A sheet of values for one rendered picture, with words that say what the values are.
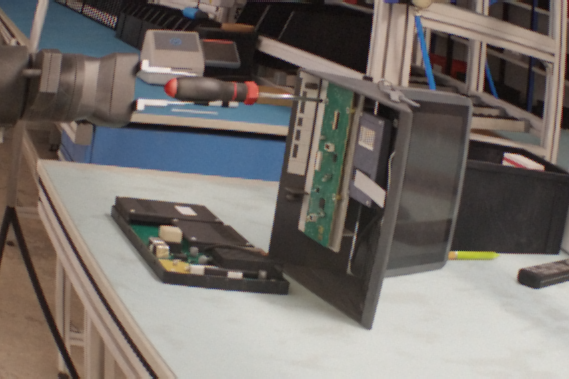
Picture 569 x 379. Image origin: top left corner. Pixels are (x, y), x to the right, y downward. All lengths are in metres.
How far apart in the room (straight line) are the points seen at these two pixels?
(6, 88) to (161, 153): 1.68
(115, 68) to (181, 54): 2.11
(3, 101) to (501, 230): 0.75
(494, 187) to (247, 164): 1.37
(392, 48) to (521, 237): 1.30
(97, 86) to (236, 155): 1.67
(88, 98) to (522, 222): 0.67
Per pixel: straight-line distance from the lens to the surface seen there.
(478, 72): 3.63
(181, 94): 1.27
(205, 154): 2.88
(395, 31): 2.90
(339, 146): 1.31
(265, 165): 2.93
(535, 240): 1.68
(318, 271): 1.40
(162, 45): 3.39
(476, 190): 1.60
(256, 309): 1.23
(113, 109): 1.26
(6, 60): 1.21
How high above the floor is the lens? 1.34
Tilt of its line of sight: 10 degrees down
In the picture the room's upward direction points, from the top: 9 degrees clockwise
